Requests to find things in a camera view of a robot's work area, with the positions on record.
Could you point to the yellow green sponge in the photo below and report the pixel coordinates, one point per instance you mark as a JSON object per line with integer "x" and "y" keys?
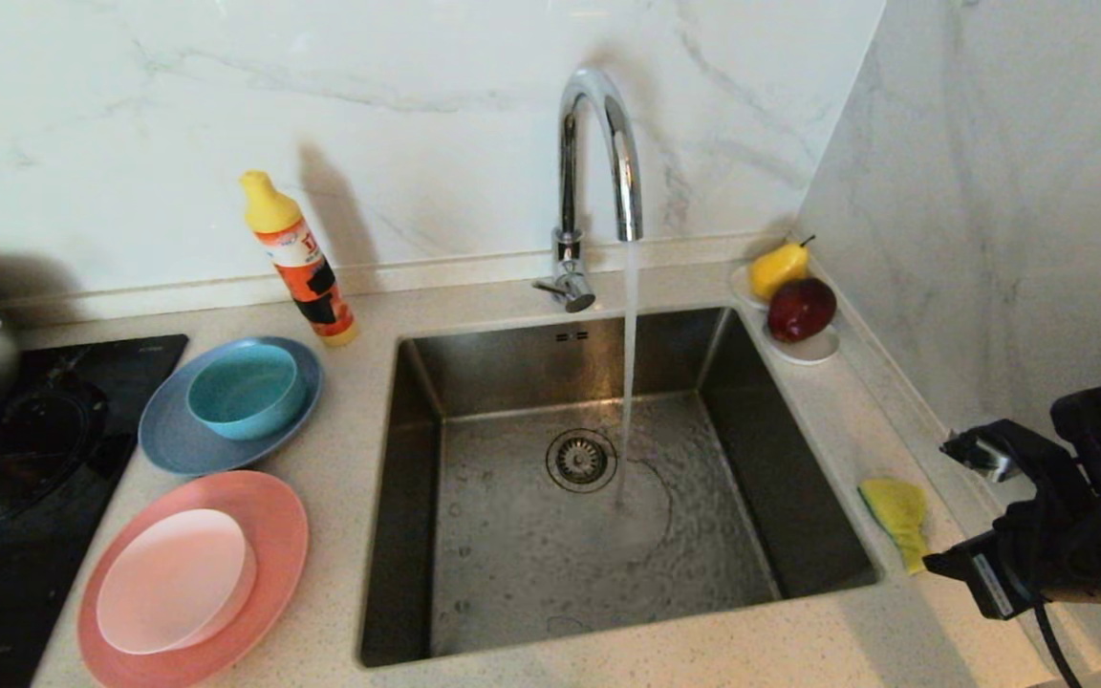
{"x": 895, "y": 506}

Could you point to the stainless steel sink basin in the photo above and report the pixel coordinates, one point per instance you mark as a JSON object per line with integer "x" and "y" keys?
{"x": 512, "y": 592}

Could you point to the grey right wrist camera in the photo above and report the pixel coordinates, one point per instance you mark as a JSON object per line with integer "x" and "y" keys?
{"x": 985, "y": 457}

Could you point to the small white dish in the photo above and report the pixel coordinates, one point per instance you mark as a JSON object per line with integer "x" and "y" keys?
{"x": 814, "y": 352}

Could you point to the yellow pear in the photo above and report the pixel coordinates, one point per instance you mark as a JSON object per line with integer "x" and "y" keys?
{"x": 776, "y": 270}

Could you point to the dark red apple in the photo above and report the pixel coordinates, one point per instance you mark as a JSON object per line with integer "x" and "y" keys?
{"x": 801, "y": 310}

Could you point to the teal bowl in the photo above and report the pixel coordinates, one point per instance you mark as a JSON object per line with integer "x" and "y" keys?
{"x": 245, "y": 394}

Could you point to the pink plate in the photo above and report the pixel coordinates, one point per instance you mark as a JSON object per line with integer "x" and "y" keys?
{"x": 273, "y": 535}

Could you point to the round metal drain strainer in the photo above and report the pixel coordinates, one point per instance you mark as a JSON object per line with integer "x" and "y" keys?
{"x": 581, "y": 461}

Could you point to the chrome gooseneck faucet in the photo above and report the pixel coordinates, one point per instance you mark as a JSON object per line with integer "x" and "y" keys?
{"x": 567, "y": 191}

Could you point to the pale pink bowl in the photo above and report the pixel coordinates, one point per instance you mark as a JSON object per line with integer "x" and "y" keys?
{"x": 173, "y": 578}

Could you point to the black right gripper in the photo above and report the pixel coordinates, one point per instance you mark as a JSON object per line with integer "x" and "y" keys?
{"x": 1067, "y": 535}

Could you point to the grey-blue plate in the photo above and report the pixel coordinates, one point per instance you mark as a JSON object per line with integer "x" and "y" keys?
{"x": 168, "y": 444}

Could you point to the orange detergent bottle yellow cap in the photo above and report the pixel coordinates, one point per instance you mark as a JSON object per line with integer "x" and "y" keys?
{"x": 307, "y": 272}

